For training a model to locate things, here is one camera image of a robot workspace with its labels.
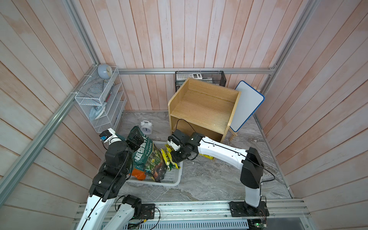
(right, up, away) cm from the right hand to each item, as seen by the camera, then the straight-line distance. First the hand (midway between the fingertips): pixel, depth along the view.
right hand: (173, 159), depth 80 cm
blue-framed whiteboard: (+46, +34, +5) cm, 58 cm away
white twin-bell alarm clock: (-21, +18, +21) cm, 34 cm away
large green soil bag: (-13, +2, -9) cm, 15 cm away
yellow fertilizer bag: (-4, +2, +2) cm, 4 cm away
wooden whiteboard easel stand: (+40, +13, +15) cm, 45 cm away
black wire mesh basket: (+29, +54, +21) cm, 64 cm away
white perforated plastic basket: (-1, -12, +4) cm, 13 cm away
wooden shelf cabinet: (+14, +29, -2) cm, 33 cm away
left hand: (-18, +15, -14) cm, 27 cm away
